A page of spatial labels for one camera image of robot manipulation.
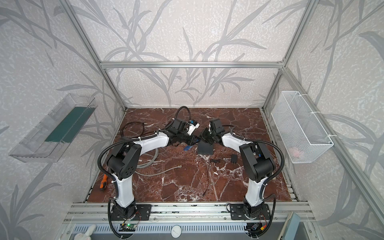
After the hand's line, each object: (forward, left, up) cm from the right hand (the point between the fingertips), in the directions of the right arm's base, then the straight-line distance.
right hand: (197, 131), depth 94 cm
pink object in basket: (-20, -49, +12) cm, 54 cm away
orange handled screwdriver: (-30, +51, -7) cm, 60 cm away
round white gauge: (-51, +9, -9) cm, 52 cm away
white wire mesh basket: (-21, -45, +26) cm, 56 cm away
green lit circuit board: (-49, +33, -10) cm, 60 cm away
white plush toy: (-52, +49, -6) cm, 72 cm away
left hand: (-3, -2, 0) cm, 3 cm away
